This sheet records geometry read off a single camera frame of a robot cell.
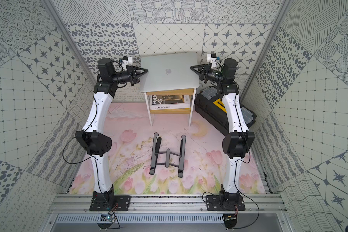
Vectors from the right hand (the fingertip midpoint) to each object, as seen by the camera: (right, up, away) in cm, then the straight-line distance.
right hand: (189, 69), depth 72 cm
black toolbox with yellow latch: (+16, -17, +26) cm, 35 cm away
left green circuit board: (-41, -74, -2) cm, 85 cm away
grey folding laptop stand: (-20, -44, +15) cm, 50 cm away
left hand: (-23, 0, +1) cm, 23 cm away
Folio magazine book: (-12, -15, +20) cm, 28 cm away
